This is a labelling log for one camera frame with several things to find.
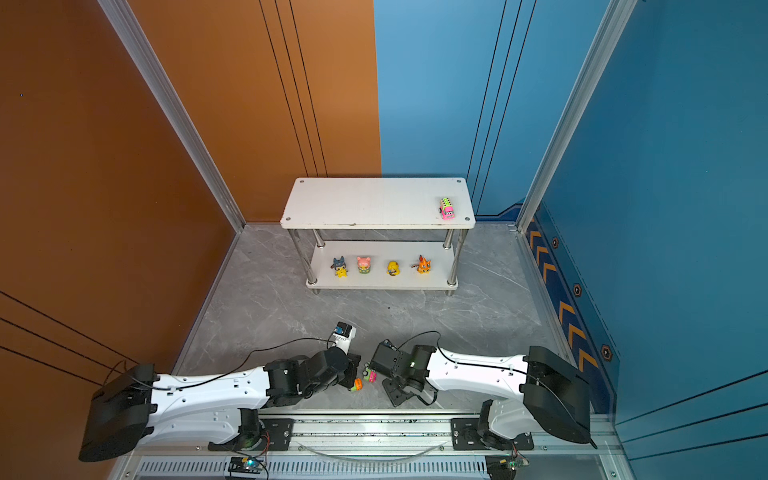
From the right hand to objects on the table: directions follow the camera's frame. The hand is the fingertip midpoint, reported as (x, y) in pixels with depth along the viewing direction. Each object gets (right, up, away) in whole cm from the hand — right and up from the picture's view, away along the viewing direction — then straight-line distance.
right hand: (395, 393), depth 78 cm
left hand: (-8, +9, +1) cm, 12 cm away
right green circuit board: (+25, -13, -8) cm, 30 cm away
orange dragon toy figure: (+9, +33, +15) cm, 38 cm away
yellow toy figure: (-1, +32, +17) cm, 36 cm away
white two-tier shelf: (-6, +44, +39) cm, 59 cm away
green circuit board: (-35, -14, -7) cm, 38 cm away
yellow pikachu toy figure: (-18, +32, +16) cm, 40 cm away
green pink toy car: (-7, +4, +3) cm, 8 cm away
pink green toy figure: (-10, +33, +16) cm, 38 cm away
